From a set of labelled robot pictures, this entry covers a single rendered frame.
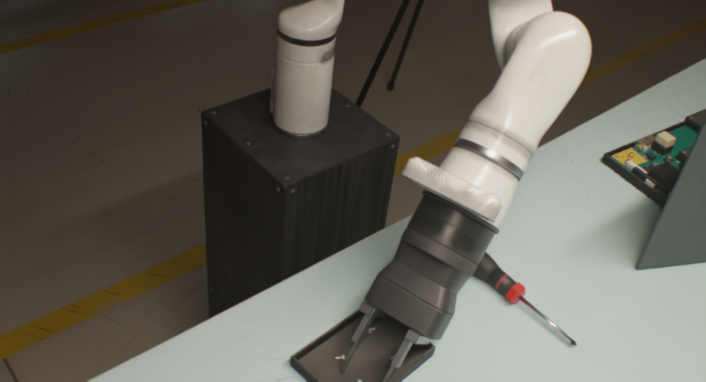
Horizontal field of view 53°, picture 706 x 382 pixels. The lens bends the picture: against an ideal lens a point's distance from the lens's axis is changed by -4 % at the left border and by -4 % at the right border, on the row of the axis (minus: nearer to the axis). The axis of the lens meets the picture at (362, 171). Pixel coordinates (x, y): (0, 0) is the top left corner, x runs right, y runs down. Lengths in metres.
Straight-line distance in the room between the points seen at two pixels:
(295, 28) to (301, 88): 0.10
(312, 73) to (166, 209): 1.30
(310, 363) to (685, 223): 0.43
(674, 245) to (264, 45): 2.56
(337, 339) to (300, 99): 0.54
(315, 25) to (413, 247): 0.51
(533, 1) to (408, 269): 0.28
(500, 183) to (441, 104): 2.31
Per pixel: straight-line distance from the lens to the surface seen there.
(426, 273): 0.66
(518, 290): 0.76
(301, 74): 1.12
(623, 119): 1.13
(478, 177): 0.65
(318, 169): 1.13
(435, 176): 0.62
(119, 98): 2.88
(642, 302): 0.83
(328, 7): 1.10
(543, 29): 0.67
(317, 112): 1.17
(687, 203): 0.82
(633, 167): 1.00
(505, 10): 0.72
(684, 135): 1.12
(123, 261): 2.20
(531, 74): 0.66
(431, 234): 0.65
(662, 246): 0.86
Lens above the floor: 1.55
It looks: 38 degrees down
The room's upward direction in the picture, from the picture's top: 8 degrees clockwise
